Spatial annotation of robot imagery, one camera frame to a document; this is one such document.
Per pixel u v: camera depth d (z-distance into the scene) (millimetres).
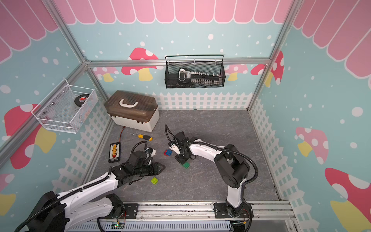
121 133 1057
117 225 714
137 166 650
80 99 787
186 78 871
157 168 772
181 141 718
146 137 1021
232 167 478
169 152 935
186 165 889
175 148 831
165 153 943
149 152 740
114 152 943
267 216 731
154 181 830
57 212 401
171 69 941
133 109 926
